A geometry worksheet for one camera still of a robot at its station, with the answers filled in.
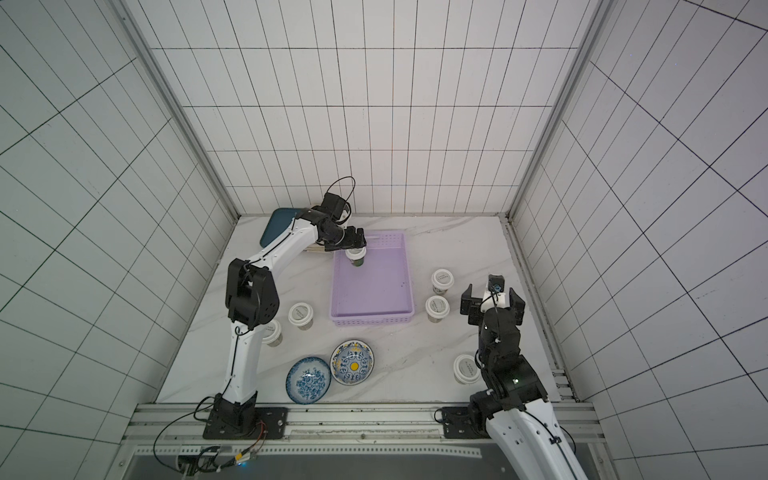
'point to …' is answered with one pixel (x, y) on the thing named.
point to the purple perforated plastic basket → (377, 293)
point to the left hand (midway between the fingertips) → (352, 248)
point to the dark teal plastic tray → (279, 222)
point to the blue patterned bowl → (308, 380)
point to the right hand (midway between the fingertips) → (480, 285)
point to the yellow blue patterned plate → (352, 362)
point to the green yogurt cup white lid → (356, 255)
